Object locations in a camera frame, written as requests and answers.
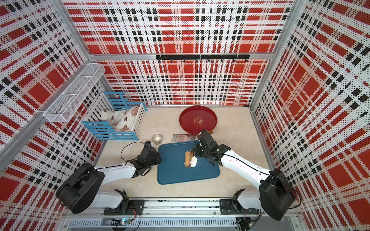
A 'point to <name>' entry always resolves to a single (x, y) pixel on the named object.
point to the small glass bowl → (156, 139)
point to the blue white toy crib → (102, 130)
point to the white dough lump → (193, 160)
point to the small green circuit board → (122, 221)
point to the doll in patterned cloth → (122, 120)
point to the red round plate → (194, 119)
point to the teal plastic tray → (172, 169)
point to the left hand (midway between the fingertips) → (161, 155)
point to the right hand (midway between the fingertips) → (196, 150)
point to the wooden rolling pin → (187, 159)
